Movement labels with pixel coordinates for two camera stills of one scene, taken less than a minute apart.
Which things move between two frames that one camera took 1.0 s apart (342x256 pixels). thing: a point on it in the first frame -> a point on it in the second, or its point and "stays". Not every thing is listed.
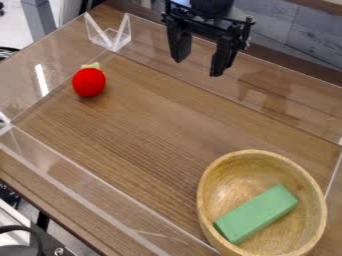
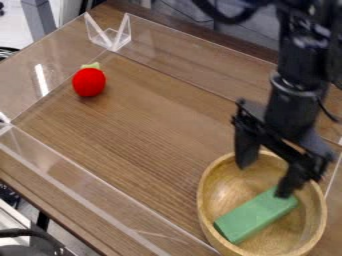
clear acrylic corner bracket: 111,39 stays
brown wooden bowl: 238,177 stays
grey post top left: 39,17 stays
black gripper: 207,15 -> 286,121
